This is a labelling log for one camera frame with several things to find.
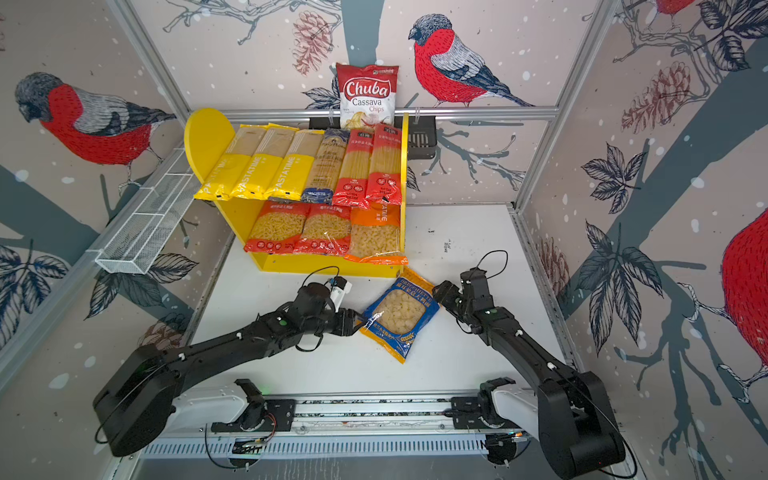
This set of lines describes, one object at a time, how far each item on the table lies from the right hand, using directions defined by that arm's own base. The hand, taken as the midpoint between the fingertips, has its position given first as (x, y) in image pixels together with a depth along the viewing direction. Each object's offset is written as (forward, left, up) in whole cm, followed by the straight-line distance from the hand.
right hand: (437, 298), depth 87 cm
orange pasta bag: (+14, +19, +12) cm, 27 cm away
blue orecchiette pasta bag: (-4, +11, -4) cm, 12 cm away
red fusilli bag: (+16, +50, +12) cm, 54 cm away
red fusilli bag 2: (+15, +34, +13) cm, 39 cm away
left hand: (-9, +21, +4) cm, 23 cm away
